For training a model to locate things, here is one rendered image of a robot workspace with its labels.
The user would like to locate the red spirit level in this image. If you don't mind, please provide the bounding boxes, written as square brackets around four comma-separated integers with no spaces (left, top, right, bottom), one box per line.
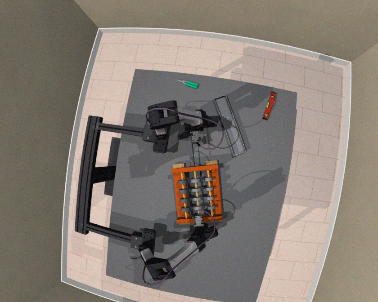
[263,92,276,120]

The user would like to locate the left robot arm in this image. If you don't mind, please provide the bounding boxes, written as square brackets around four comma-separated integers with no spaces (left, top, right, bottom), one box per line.
[148,100,218,152]

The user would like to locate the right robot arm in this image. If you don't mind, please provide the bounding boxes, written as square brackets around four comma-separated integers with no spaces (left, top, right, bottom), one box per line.
[139,226,214,280]

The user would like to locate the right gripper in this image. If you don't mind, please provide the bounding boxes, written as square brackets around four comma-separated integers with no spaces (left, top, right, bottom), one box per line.
[190,216,208,235]

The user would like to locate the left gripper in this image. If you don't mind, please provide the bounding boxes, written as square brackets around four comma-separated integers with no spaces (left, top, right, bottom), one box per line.
[184,123,204,142]

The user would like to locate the green-handled pliers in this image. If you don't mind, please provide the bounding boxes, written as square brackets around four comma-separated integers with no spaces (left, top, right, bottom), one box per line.
[177,80,198,89]

